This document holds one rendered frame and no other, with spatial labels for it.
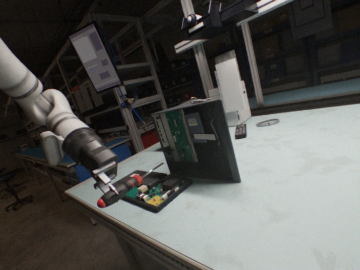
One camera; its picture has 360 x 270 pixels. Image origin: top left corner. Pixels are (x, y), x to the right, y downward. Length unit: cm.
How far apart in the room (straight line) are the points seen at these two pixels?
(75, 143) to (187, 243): 30
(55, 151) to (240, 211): 41
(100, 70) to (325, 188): 170
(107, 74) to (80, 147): 137
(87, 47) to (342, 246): 183
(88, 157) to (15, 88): 22
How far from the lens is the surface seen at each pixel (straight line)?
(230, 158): 46
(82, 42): 186
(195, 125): 50
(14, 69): 52
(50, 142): 48
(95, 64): 183
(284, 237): 34
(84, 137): 46
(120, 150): 211
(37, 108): 60
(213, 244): 35
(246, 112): 108
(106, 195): 39
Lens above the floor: 125
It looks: 14 degrees down
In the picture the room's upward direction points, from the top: 16 degrees counter-clockwise
